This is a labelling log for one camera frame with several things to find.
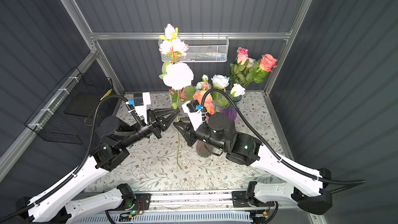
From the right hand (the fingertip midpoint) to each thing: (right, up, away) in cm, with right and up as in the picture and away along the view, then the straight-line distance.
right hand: (177, 124), depth 55 cm
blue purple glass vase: (+27, +4, +42) cm, 50 cm away
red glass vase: (+9, -18, +32) cm, 37 cm away
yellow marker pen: (-43, +13, +28) cm, 53 cm away
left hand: (+1, +5, -5) cm, 7 cm away
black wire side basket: (-55, +12, +25) cm, 62 cm away
